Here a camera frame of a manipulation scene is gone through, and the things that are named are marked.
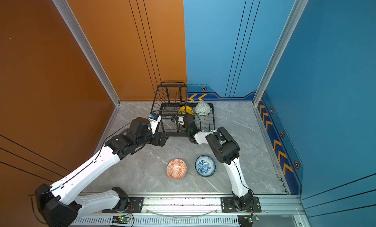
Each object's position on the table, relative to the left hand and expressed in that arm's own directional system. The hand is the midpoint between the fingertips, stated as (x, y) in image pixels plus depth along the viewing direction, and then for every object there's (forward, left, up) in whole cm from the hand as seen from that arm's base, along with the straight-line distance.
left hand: (162, 131), depth 76 cm
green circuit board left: (-36, +18, -23) cm, 47 cm away
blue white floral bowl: (-11, -23, -18) cm, 32 cm away
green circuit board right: (-36, -43, -23) cm, 61 cm away
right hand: (+24, -12, -12) cm, 29 cm away
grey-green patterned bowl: (+33, -23, -18) cm, 45 cm away
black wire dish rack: (+39, +1, -14) cm, 41 cm away
